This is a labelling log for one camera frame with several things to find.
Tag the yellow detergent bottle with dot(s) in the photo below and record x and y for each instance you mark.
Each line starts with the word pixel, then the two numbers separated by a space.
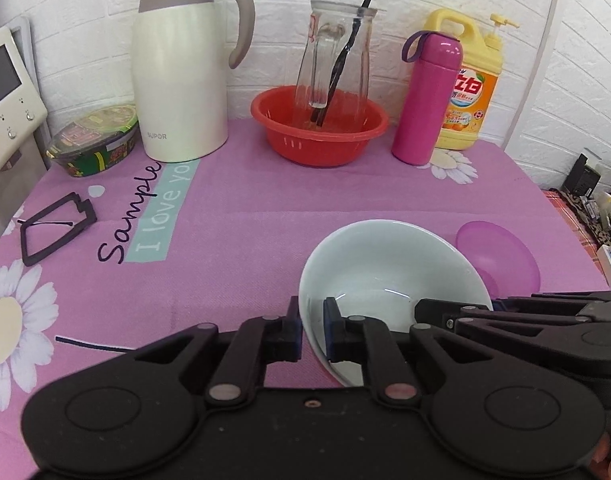
pixel 475 83

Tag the black box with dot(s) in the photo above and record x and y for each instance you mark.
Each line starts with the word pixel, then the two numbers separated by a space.
pixel 582 178

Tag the plaid cloth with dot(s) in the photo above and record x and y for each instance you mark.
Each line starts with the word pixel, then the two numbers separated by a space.
pixel 590 232

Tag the cream thermos jug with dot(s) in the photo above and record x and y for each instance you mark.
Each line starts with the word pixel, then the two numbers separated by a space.
pixel 178 64

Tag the glass pitcher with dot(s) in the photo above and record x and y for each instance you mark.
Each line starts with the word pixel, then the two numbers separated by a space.
pixel 303 111

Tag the black plastic frame piece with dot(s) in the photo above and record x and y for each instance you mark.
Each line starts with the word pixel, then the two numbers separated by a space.
pixel 43 234

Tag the red plastic colander basket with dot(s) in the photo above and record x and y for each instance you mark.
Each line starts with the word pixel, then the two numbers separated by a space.
pixel 337 143

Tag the red white ceramic bowl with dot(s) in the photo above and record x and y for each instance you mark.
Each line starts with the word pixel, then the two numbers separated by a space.
pixel 381 269

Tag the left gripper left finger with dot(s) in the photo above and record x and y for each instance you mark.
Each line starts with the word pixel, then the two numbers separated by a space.
pixel 258 343

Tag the black stirring stick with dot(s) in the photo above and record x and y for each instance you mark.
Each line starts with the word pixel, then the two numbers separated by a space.
pixel 340 57

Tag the pink thermos bottle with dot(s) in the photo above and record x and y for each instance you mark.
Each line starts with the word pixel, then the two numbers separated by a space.
pixel 437 59

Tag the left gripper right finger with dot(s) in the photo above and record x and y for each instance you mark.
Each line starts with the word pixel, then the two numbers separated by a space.
pixel 369 343

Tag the purple floral tablecloth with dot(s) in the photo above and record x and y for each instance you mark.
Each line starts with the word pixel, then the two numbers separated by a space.
pixel 226 239

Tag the white appliance with screen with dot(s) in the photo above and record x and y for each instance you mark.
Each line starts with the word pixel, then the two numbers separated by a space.
pixel 23 117

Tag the instant noodle bowl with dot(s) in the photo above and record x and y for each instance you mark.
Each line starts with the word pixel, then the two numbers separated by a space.
pixel 95 142

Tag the right hand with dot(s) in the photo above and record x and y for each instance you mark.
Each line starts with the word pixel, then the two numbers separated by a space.
pixel 600 464

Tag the purple plastic bowl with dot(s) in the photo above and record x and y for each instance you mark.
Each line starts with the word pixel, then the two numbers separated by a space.
pixel 504 263

